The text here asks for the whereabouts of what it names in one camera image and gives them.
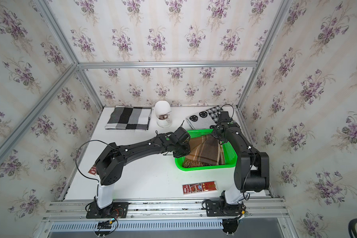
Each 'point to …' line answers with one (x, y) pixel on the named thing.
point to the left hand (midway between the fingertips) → (193, 154)
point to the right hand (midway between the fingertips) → (219, 134)
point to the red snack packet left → (92, 170)
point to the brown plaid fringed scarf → (205, 150)
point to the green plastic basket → (230, 156)
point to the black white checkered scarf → (130, 118)
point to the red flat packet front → (200, 187)
